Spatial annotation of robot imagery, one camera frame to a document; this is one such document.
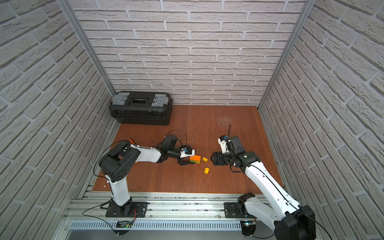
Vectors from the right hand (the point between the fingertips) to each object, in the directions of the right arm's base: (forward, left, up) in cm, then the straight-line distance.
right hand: (219, 157), depth 80 cm
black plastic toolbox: (+35, +47, +6) cm, 59 cm away
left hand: (+6, +13, -7) cm, 16 cm away
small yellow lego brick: (+4, +7, -10) cm, 13 cm away
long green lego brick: (+2, +14, -7) cm, 16 cm away
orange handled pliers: (+21, +56, -10) cm, 61 cm away
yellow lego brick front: (-3, +7, -11) cm, 13 cm away
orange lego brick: (+3, +13, -5) cm, 14 cm away
